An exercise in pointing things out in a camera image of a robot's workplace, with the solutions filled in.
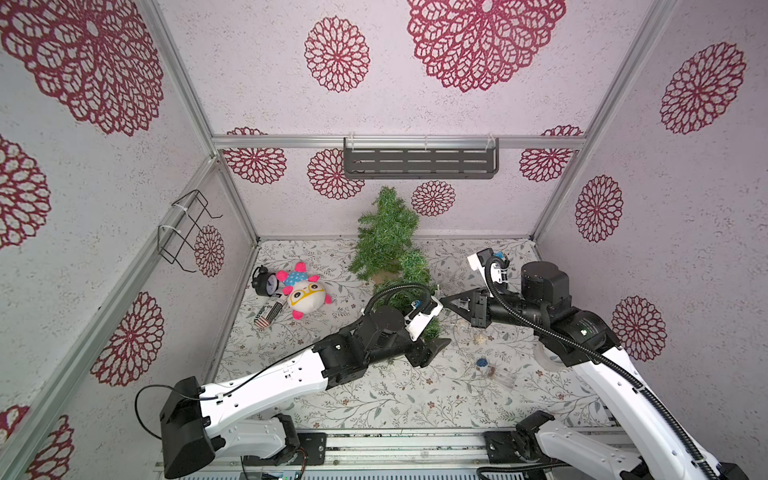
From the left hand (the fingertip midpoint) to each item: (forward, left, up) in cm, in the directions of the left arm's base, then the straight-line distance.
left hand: (438, 332), depth 67 cm
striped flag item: (+16, +50, -21) cm, 57 cm away
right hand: (+2, 0, +10) cm, 10 cm away
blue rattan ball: (+2, -16, -24) cm, 29 cm away
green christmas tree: (+32, +12, 0) cm, 34 cm away
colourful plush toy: (+21, +37, -18) cm, 46 cm away
